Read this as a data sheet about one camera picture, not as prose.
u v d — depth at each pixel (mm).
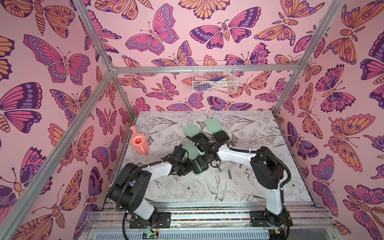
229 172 898
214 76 947
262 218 729
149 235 719
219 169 907
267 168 507
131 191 445
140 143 898
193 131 1099
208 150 714
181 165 772
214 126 1130
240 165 585
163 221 735
